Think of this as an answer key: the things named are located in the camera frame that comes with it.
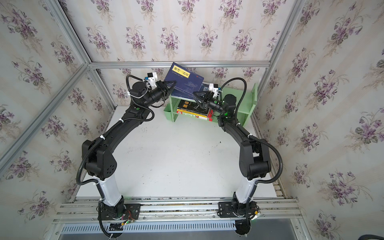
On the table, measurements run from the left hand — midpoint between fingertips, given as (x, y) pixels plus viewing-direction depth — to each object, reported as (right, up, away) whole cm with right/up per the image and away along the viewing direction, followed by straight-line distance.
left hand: (176, 79), depth 72 cm
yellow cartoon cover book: (+7, -16, +25) cm, 30 cm away
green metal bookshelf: (+48, -2, +35) cm, 59 cm away
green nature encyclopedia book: (+19, -19, +23) cm, 35 cm away
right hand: (+7, -8, +2) cm, 11 cm away
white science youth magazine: (+16, +1, +21) cm, 26 cm away
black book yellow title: (+7, -10, +26) cm, 29 cm away
